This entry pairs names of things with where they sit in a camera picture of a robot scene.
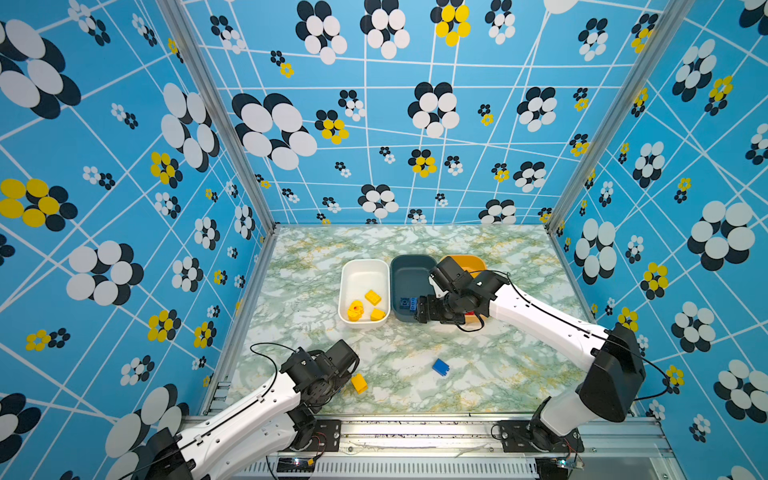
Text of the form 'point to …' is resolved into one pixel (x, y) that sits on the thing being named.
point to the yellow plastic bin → (472, 264)
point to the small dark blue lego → (404, 303)
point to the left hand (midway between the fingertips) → (343, 383)
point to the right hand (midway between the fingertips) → (426, 317)
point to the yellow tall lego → (377, 315)
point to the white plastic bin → (365, 291)
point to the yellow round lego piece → (355, 311)
